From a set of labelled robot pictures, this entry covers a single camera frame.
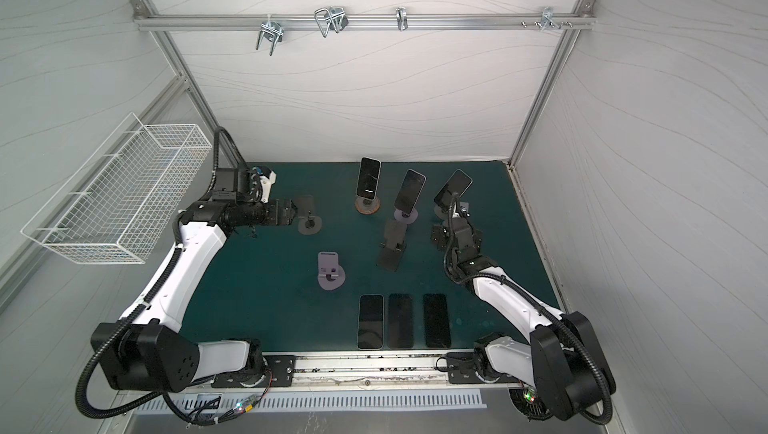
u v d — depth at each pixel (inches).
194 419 26.5
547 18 30.1
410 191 37.7
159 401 17.6
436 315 34.2
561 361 16.1
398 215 40.9
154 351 15.1
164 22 30.9
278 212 27.7
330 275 33.8
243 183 24.6
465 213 29.2
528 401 28.7
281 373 29.0
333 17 30.0
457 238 25.4
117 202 26.8
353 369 29.9
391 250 35.9
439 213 41.3
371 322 32.4
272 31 30.9
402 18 30.7
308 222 40.0
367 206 42.4
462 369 29.0
